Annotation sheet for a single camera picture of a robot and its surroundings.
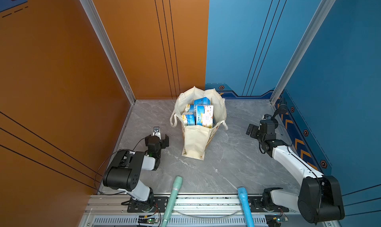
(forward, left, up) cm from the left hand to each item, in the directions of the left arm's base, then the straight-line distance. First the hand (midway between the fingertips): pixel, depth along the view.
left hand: (158, 133), depth 95 cm
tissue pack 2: (+11, -19, +13) cm, 25 cm away
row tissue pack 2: (-3, -20, +20) cm, 29 cm away
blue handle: (-34, -48, -1) cm, 59 cm away
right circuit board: (-44, -63, -5) cm, 77 cm away
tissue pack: (-2, -29, +21) cm, 36 cm away
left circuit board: (-45, -2, -6) cm, 45 cm away
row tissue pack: (+12, -28, +17) cm, 35 cm away
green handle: (-29, -15, -2) cm, 32 cm away
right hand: (0, -61, +7) cm, 61 cm away
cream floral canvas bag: (-11, -24, +13) cm, 30 cm away
